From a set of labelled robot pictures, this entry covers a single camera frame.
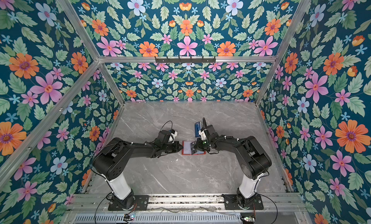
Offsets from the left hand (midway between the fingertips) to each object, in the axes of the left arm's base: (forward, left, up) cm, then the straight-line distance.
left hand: (185, 146), depth 93 cm
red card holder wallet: (-1, 0, -1) cm, 2 cm away
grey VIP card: (-2, -5, 0) cm, 6 cm away
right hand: (0, -8, +1) cm, 8 cm away
